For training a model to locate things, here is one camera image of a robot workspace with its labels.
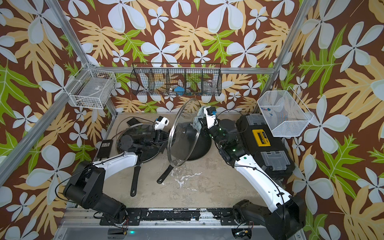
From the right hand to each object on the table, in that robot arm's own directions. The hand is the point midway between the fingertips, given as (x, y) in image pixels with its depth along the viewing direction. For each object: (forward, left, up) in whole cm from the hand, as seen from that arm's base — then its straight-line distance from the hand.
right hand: (199, 117), depth 71 cm
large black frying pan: (-17, +34, -25) cm, 46 cm away
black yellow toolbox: (-5, -38, -19) cm, 43 cm away
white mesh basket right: (+11, -49, -8) cm, 51 cm away
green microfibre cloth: (-3, +2, -1) cm, 4 cm away
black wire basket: (+37, +14, -3) cm, 39 cm away
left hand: (-14, +11, 0) cm, 18 cm away
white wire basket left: (+24, +63, 0) cm, 67 cm away
